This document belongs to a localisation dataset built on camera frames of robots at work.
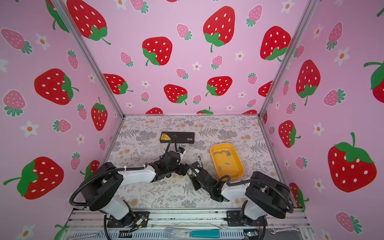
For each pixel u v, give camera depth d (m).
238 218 0.74
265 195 0.45
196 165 0.75
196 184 0.76
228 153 0.98
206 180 0.64
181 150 0.80
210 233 0.70
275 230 0.71
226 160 0.95
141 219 0.72
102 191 0.44
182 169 0.80
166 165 0.70
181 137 1.08
